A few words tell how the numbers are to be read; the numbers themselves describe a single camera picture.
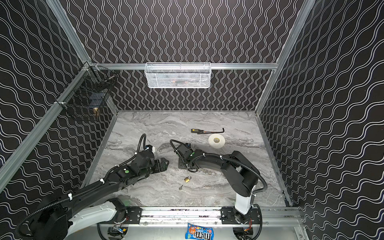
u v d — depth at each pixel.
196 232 0.69
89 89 0.97
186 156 0.70
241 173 0.48
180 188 0.84
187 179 0.86
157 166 0.73
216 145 1.01
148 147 0.73
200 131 1.07
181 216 0.76
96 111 0.83
